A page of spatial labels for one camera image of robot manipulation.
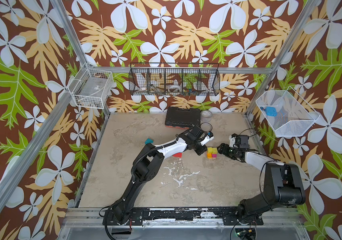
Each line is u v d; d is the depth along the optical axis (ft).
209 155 3.04
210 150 2.98
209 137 2.74
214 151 2.97
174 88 3.24
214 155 3.05
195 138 2.46
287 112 2.69
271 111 2.82
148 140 3.42
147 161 1.88
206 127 3.66
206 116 3.89
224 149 2.79
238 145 2.46
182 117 3.69
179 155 3.13
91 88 2.83
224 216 2.43
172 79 3.21
